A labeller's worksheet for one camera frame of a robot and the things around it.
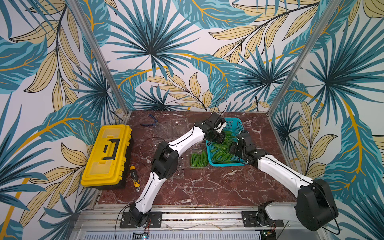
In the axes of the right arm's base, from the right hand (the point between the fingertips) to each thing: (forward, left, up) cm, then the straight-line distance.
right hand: (231, 146), depth 88 cm
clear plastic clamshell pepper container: (+26, +32, -11) cm, 43 cm away
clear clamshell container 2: (-11, +30, -10) cm, 33 cm away
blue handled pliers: (+26, +53, -9) cm, 60 cm away
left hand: (+3, +4, +1) cm, 5 cm away
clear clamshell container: (-3, +19, -9) cm, 21 cm away
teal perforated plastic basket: (0, +7, -9) cm, 11 cm away
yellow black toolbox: (-13, +66, +6) cm, 67 cm away
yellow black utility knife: (-13, +56, -10) cm, 59 cm away
